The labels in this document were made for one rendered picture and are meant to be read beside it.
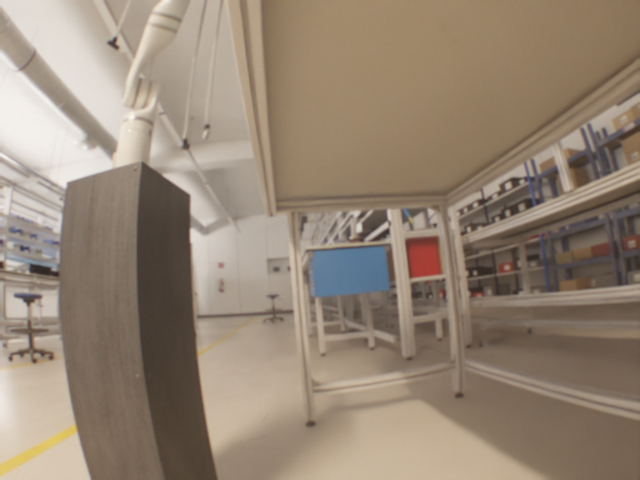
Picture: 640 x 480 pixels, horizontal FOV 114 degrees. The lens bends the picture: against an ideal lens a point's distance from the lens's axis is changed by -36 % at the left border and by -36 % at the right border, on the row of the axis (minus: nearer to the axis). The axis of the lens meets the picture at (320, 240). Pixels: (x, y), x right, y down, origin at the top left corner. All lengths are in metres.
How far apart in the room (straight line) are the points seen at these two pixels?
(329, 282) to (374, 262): 0.38
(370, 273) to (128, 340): 2.03
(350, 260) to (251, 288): 9.81
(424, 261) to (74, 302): 2.40
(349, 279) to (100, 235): 1.97
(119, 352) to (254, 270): 11.51
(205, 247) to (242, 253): 1.49
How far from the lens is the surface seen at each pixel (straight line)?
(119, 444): 0.76
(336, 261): 2.40
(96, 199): 0.75
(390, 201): 1.47
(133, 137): 0.86
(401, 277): 2.43
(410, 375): 1.46
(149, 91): 0.94
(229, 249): 12.33
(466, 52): 0.68
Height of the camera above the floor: 0.56
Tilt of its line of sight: 10 degrees up
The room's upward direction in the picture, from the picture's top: 5 degrees counter-clockwise
